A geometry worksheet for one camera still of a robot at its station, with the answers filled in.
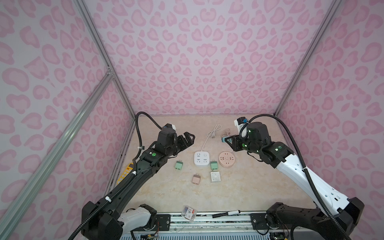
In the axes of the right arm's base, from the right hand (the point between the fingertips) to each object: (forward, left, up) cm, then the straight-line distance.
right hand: (227, 137), depth 72 cm
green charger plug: (-1, +5, -27) cm, 28 cm away
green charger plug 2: (-2, +26, -27) cm, 37 cm away
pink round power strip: (+2, -3, -25) cm, 26 cm away
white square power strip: (+2, +12, -25) cm, 28 cm away
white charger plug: (-10, +4, -25) cm, 28 cm away
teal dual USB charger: (0, +2, -2) cm, 3 cm away
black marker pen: (-27, -4, -27) cm, 38 cm away
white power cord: (+23, +5, -26) cm, 35 cm away
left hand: (0, +16, -3) cm, 17 cm away
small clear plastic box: (-28, +19, -26) cm, 42 cm away
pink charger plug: (-11, +15, -26) cm, 32 cm away
